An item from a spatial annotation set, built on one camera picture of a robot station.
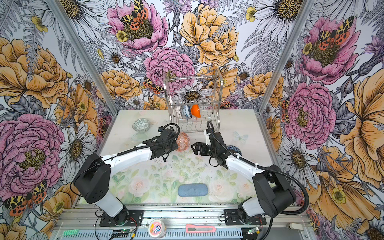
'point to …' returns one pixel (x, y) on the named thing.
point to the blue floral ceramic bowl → (187, 111)
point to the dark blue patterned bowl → (234, 148)
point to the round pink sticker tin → (157, 228)
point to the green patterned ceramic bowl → (141, 125)
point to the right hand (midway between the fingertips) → (198, 150)
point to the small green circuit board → (126, 230)
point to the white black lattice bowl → (178, 111)
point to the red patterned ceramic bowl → (183, 141)
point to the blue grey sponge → (193, 190)
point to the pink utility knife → (192, 228)
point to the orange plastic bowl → (195, 110)
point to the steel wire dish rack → (193, 102)
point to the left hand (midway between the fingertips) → (173, 147)
